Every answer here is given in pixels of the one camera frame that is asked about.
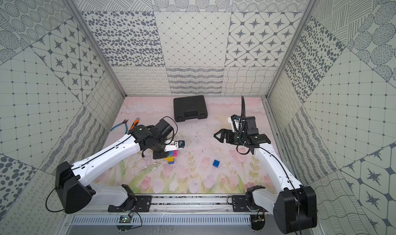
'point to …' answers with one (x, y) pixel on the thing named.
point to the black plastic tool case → (191, 107)
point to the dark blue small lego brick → (170, 162)
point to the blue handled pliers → (125, 121)
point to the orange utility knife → (135, 123)
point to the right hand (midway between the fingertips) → (221, 138)
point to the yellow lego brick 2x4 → (170, 159)
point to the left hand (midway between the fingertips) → (169, 150)
